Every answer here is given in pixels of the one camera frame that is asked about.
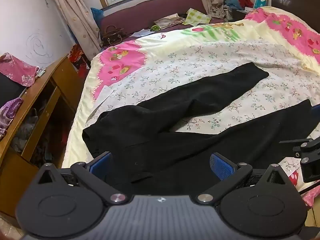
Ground magazine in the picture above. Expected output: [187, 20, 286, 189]
[154, 14, 187, 29]

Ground red bag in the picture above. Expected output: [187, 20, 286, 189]
[69, 44, 89, 79]

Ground brown handbag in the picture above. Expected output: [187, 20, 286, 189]
[100, 25, 125, 48]

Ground pink floral cloth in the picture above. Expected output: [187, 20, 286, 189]
[0, 52, 40, 87]

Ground pile of clothes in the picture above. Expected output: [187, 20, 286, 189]
[222, 6, 234, 22]

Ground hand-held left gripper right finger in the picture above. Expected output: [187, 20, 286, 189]
[196, 152, 289, 204]

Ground purple patterned cloth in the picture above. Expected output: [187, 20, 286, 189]
[0, 97, 24, 140]

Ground wooden desk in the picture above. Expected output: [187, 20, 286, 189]
[0, 54, 85, 218]

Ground white paper sheet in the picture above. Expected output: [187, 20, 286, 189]
[130, 29, 153, 37]

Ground green checkered cloth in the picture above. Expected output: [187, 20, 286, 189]
[182, 8, 212, 27]

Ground black pants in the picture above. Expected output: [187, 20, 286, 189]
[82, 62, 313, 198]

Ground blue cloth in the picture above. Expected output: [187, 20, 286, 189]
[224, 0, 242, 10]

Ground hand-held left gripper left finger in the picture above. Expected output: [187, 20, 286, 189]
[37, 151, 128, 204]

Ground maroon window seat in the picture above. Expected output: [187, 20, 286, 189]
[99, 0, 240, 45]

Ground blue bag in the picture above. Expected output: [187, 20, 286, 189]
[90, 7, 105, 28]

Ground black television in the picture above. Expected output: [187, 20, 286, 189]
[0, 72, 25, 108]

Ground clothes in desk shelf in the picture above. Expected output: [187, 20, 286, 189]
[10, 107, 54, 168]

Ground floral printed quilt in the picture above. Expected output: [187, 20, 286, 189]
[61, 6, 320, 208]

